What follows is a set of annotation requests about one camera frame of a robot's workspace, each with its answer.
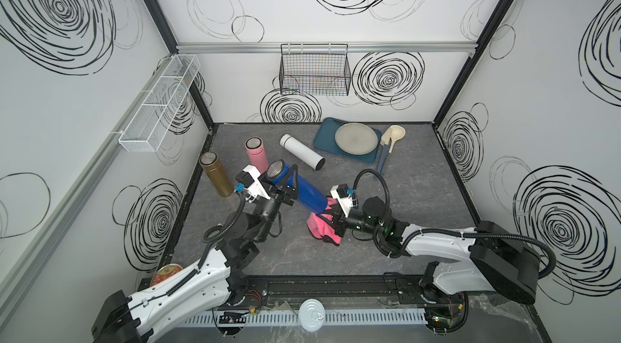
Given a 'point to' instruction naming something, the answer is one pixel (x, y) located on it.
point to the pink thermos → (258, 157)
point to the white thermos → (302, 152)
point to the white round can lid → (311, 315)
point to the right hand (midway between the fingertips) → (319, 214)
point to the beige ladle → (398, 132)
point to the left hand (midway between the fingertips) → (289, 165)
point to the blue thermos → (308, 193)
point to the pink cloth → (318, 227)
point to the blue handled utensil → (386, 148)
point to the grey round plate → (356, 138)
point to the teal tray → (325, 139)
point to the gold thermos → (216, 171)
